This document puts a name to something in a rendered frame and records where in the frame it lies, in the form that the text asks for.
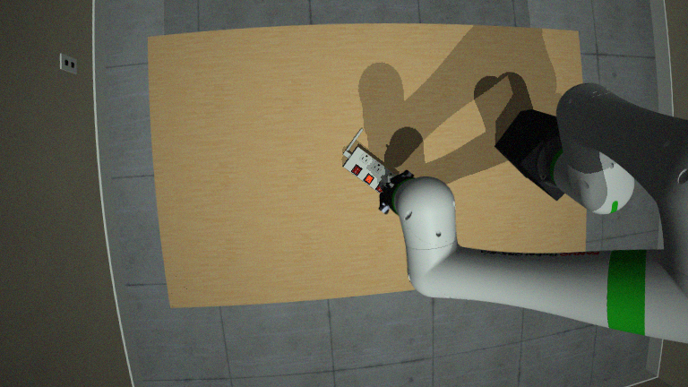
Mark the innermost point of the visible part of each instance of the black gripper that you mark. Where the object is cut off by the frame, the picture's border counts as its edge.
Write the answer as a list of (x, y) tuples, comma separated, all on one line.
[(383, 196)]

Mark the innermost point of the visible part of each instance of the white power strip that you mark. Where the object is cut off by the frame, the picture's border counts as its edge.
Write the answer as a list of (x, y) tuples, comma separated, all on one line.
[(366, 168)]

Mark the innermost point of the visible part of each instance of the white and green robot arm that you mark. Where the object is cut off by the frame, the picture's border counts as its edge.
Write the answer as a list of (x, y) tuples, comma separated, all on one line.
[(605, 143)]

